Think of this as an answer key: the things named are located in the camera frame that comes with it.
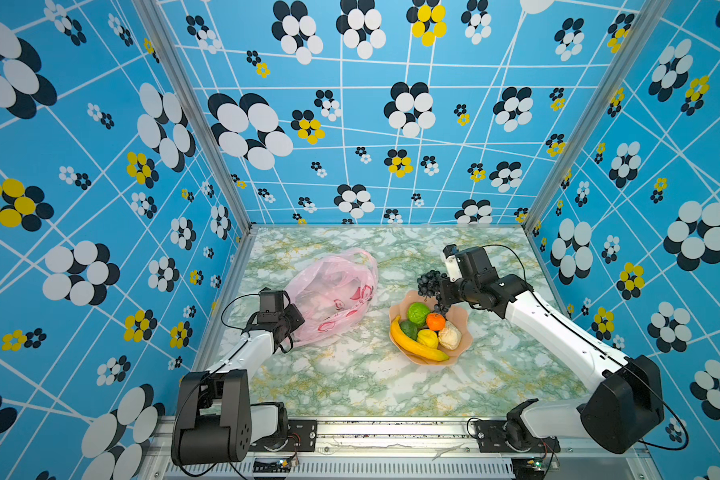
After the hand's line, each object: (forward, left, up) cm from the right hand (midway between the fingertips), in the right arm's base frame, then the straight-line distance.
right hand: (444, 286), depth 84 cm
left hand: (-3, +44, -11) cm, 46 cm away
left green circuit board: (-41, +45, -16) cm, 63 cm away
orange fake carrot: (-7, +3, -7) cm, 11 cm away
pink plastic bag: (+7, +34, -14) cm, 38 cm away
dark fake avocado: (-9, +10, -10) cm, 16 cm away
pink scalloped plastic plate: (-3, -5, -12) cm, 13 cm away
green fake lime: (-4, +7, -9) cm, 12 cm away
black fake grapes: (-2, +5, +3) cm, 6 cm away
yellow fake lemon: (-11, +5, -10) cm, 16 cm away
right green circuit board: (-40, -17, -17) cm, 47 cm away
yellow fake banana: (-15, +9, -8) cm, 19 cm away
